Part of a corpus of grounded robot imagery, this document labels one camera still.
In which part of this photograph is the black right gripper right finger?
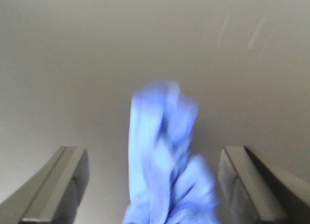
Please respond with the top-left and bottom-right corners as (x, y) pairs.
(217, 145), (310, 224)

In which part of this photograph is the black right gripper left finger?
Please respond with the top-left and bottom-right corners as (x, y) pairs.
(0, 145), (90, 224)

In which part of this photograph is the blue cloth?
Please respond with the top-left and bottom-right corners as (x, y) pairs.
(122, 79), (221, 224)

